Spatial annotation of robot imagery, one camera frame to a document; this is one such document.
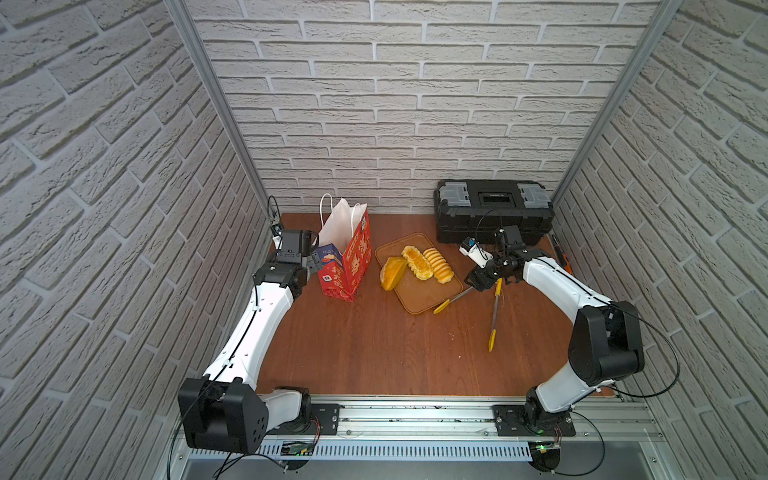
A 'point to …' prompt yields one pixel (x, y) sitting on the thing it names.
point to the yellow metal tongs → (493, 332)
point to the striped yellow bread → (440, 266)
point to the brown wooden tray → (417, 295)
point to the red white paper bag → (344, 255)
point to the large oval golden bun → (392, 272)
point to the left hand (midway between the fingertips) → (299, 254)
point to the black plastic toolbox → (478, 208)
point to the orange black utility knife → (561, 256)
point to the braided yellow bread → (417, 262)
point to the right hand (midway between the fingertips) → (480, 270)
